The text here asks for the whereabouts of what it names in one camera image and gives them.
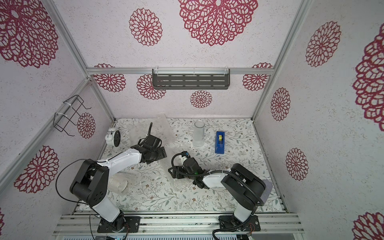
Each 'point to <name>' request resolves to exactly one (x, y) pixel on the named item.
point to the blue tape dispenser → (219, 143)
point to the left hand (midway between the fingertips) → (161, 155)
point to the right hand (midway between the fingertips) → (171, 169)
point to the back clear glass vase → (198, 137)
